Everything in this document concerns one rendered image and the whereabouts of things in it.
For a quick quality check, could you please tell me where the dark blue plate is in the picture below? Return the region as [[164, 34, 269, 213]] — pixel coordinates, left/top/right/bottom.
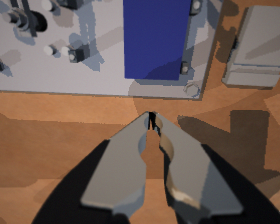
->
[[123, 0, 191, 80]]

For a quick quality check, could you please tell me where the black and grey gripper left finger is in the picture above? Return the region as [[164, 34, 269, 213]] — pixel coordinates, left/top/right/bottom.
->
[[31, 111, 151, 224]]

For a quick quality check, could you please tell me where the toggle clamp with red handle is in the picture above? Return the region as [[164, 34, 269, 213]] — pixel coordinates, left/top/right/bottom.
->
[[2, 0, 48, 37]]

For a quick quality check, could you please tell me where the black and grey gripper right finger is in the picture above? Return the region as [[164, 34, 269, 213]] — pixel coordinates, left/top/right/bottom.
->
[[151, 111, 280, 224]]

